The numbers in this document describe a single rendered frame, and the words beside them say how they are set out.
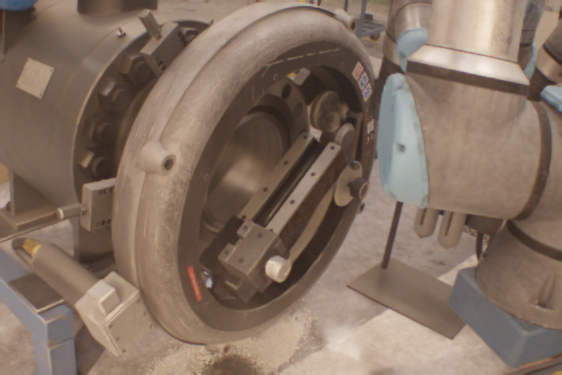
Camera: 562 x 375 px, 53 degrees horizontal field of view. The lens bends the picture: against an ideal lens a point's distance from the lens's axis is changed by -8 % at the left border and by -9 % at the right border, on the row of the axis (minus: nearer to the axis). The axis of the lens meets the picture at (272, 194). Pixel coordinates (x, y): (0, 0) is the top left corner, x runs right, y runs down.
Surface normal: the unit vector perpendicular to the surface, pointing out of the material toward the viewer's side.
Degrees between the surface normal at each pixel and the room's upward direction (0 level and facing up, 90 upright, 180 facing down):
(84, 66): 48
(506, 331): 90
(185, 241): 90
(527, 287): 70
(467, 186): 105
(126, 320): 90
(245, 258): 38
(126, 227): 87
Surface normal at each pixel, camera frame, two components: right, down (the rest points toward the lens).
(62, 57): -0.38, -0.41
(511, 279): -0.73, -0.18
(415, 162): -0.14, 0.43
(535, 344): 0.35, 0.44
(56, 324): 0.77, 0.36
